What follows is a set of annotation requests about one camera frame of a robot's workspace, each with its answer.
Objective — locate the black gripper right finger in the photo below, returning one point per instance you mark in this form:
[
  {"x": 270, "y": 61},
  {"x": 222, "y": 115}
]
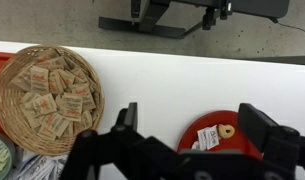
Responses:
[{"x": 262, "y": 128}]

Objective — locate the black chair base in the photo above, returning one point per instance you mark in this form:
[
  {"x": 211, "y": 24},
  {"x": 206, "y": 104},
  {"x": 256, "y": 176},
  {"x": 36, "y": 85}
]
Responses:
[{"x": 152, "y": 16}]

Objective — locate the small white sachet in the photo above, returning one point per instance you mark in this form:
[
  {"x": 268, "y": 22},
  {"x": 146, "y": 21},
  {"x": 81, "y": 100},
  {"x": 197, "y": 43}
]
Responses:
[{"x": 195, "y": 145}]

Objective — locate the brown sugar packet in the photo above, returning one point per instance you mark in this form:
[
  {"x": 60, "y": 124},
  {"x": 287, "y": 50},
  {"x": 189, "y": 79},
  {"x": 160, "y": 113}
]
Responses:
[
  {"x": 32, "y": 118},
  {"x": 72, "y": 106},
  {"x": 55, "y": 82},
  {"x": 83, "y": 95},
  {"x": 45, "y": 105},
  {"x": 39, "y": 79},
  {"x": 53, "y": 63},
  {"x": 67, "y": 77},
  {"x": 55, "y": 124},
  {"x": 22, "y": 80}
]

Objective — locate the white printed sachet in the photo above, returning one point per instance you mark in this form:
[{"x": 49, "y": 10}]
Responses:
[{"x": 208, "y": 136}]

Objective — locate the round red plate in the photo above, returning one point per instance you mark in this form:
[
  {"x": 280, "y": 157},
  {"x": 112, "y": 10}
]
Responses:
[{"x": 222, "y": 120}]

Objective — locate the round wicker basket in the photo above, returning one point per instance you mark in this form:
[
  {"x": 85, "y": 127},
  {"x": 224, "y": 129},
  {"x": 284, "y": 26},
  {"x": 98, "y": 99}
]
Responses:
[{"x": 5, "y": 110}]

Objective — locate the round container with green packets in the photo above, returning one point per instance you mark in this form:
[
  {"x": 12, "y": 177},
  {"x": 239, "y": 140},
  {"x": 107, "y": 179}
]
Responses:
[{"x": 0, "y": 158}]

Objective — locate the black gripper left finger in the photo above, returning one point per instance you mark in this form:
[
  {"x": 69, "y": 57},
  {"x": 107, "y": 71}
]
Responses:
[{"x": 130, "y": 116}]

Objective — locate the white paper packet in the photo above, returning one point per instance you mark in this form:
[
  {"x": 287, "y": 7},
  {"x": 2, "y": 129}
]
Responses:
[
  {"x": 60, "y": 166},
  {"x": 35, "y": 166}
]

